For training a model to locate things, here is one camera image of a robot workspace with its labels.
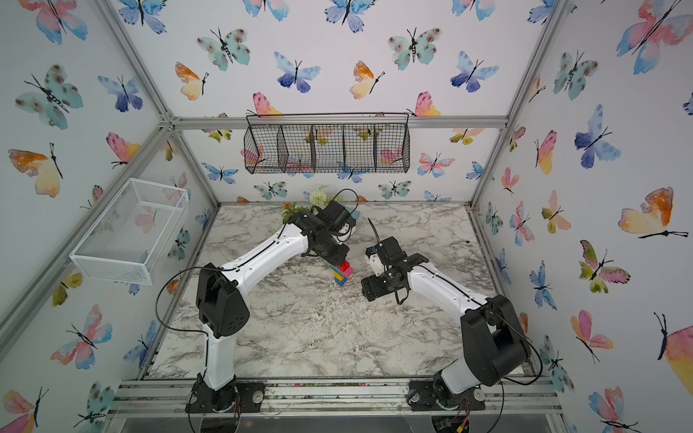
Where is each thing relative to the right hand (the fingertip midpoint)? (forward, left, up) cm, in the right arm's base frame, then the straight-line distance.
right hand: (377, 285), depth 86 cm
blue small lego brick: (+4, +13, -8) cm, 15 cm away
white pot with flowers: (+28, +21, +10) cm, 37 cm away
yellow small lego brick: (+4, +13, -2) cm, 14 cm away
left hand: (+6, +11, +7) cm, 14 cm away
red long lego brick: (+4, +11, +3) cm, 12 cm away
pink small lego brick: (+3, +9, +2) cm, 10 cm away
